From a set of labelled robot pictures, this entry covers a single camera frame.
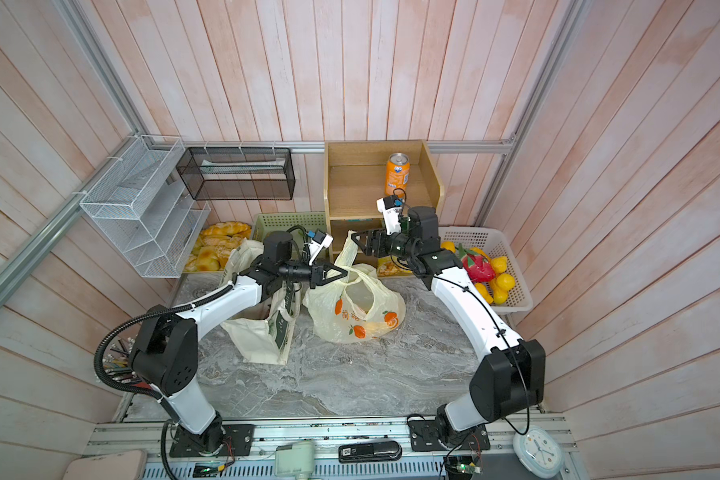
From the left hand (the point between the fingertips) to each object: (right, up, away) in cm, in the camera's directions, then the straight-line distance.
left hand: (345, 278), depth 78 cm
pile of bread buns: (-50, +11, +31) cm, 60 cm away
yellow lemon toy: (+51, -2, +15) cm, 53 cm away
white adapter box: (-11, -41, -10) cm, 44 cm away
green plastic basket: (-27, +20, +40) cm, 52 cm away
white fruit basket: (+54, +12, +29) cm, 63 cm away
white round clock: (+47, -41, -9) cm, 63 cm away
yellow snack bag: (+15, +3, +26) cm, 30 cm away
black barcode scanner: (+6, -39, -11) cm, 41 cm away
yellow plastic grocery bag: (+3, -8, +2) cm, 9 cm away
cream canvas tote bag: (-20, -13, -6) cm, 25 cm away
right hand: (+4, +12, -2) cm, 12 cm away
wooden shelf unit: (+2, +30, +12) cm, 32 cm away
